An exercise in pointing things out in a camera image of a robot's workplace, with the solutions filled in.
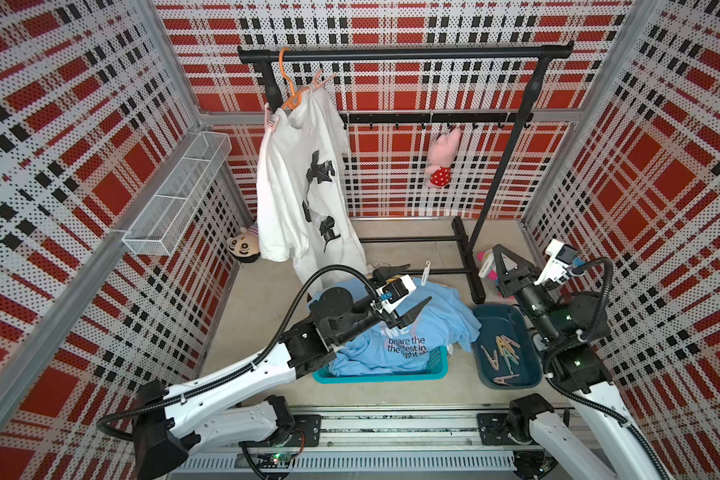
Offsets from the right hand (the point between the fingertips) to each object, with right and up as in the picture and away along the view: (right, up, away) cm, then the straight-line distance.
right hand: (490, 245), depth 61 cm
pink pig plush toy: (-3, +30, +32) cm, 44 cm away
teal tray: (-8, -31, +17) cm, 36 cm away
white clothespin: (-9, -8, +29) cm, 31 cm away
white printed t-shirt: (-42, +9, +14) cm, 45 cm away
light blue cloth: (-12, -25, +16) cm, 32 cm away
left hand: (-14, -7, 0) cm, 15 cm away
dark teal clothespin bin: (+14, -32, +25) cm, 43 cm away
